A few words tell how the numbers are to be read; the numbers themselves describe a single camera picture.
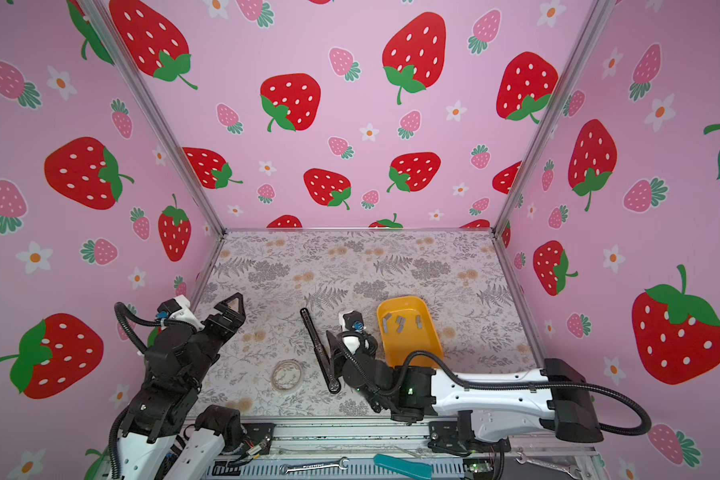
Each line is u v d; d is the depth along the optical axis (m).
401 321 0.95
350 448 0.73
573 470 0.70
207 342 0.61
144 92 0.81
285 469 0.70
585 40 0.72
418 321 0.95
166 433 0.47
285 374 0.86
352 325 0.55
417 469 0.70
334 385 0.81
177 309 0.59
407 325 0.95
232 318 0.61
